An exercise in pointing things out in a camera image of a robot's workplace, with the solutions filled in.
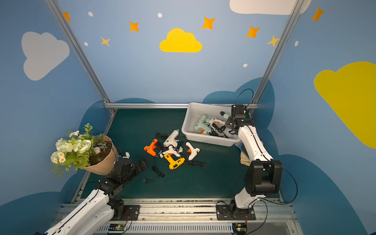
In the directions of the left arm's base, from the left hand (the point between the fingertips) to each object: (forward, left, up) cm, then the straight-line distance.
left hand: (142, 161), depth 85 cm
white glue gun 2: (+11, -16, -6) cm, 20 cm away
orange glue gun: (+12, -1, -6) cm, 13 cm away
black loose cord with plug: (-9, -3, -6) cm, 11 cm away
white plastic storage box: (+43, -31, 0) cm, 53 cm away
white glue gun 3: (+10, -30, -6) cm, 33 cm away
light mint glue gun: (+33, -37, -4) cm, 50 cm away
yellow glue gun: (+2, -18, -6) cm, 19 cm away
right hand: (+22, -55, +13) cm, 61 cm away
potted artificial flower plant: (-5, +20, +23) cm, 31 cm away
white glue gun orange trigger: (+37, -46, -3) cm, 59 cm away
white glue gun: (+19, -15, -6) cm, 25 cm away
